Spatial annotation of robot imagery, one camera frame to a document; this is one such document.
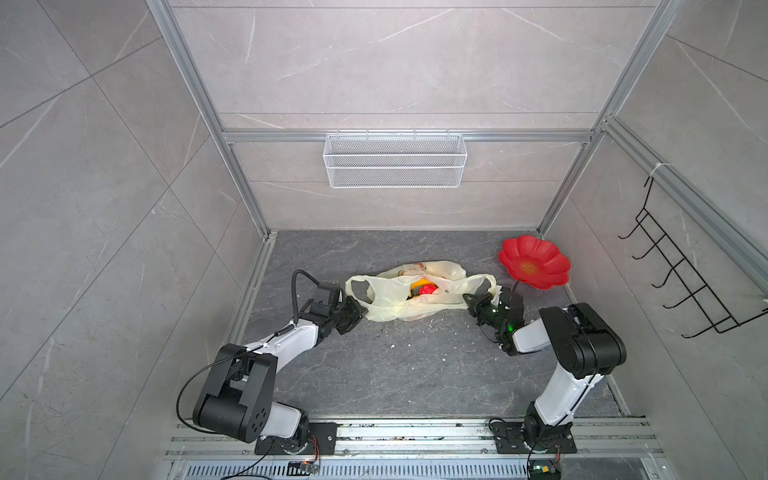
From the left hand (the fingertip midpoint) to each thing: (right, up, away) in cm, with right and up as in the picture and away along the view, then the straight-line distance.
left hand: (368, 303), depth 89 cm
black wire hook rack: (+74, +2, -30) cm, 80 cm away
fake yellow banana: (+15, +4, +10) cm, 18 cm away
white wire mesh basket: (+8, +47, +11) cm, 49 cm away
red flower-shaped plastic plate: (+61, +12, +21) cm, 66 cm away
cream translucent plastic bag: (+5, +3, -1) cm, 6 cm away
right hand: (+30, +3, +7) cm, 31 cm away
